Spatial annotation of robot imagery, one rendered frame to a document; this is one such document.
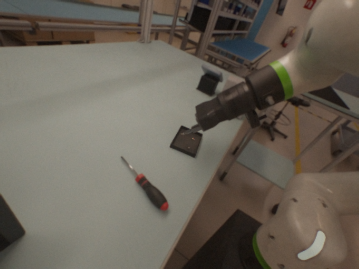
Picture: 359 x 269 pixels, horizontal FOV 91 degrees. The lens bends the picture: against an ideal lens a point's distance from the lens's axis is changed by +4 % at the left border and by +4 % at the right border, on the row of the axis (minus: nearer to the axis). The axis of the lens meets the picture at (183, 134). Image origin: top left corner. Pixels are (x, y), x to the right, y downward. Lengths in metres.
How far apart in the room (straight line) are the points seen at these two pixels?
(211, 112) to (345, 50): 0.24
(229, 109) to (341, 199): 0.37
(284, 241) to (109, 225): 0.38
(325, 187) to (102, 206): 0.55
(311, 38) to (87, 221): 0.47
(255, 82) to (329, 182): 0.35
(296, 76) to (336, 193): 0.33
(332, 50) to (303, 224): 0.34
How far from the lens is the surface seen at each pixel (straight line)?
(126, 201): 0.40
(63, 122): 0.57
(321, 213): 0.55
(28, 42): 3.81
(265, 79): 0.43
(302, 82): 0.45
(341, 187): 0.62
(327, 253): 0.51
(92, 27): 2.01
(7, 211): 0.33
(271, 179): 1.80
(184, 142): 0.54
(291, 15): 6.45
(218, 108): 0.43
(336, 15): 0.34
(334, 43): 0.35
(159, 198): 0.38
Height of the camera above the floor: 1.35
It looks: 38 degrees down
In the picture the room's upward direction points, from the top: 20 degrees clockwise
